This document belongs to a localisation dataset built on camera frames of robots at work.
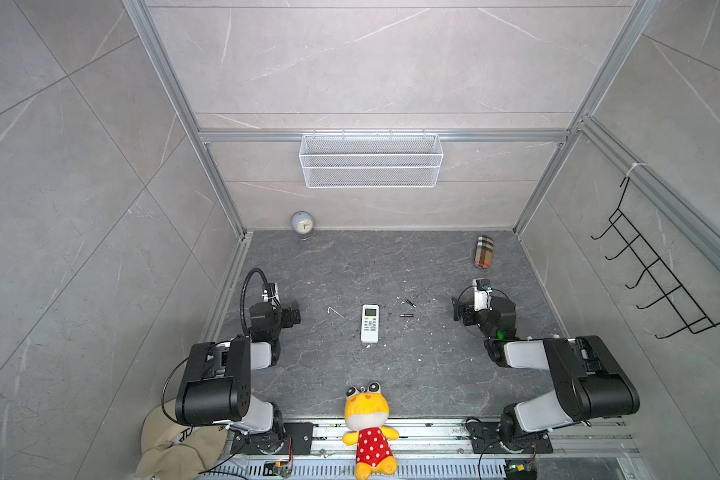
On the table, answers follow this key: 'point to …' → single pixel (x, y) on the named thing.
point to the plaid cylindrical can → (483, 254)
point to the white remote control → (370, 318)
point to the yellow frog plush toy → (367, 411)
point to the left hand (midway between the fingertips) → (278, 296)
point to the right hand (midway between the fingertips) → (468, 293)
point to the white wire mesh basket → (370, 161)
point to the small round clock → (302, 222)
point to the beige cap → (171, 450)
